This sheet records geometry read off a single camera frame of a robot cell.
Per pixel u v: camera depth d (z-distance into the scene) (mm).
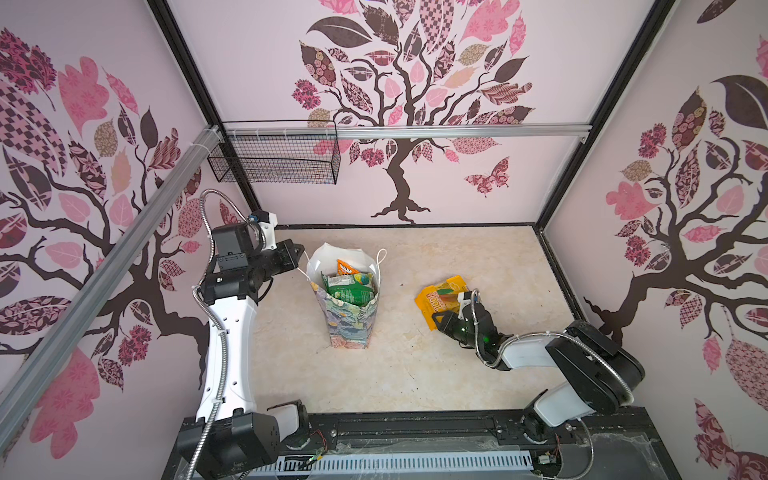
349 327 760
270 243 621
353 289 776
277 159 1219
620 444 726
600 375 446
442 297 926
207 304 454
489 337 713
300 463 723
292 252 625
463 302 832
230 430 364
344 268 859
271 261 603
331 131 903
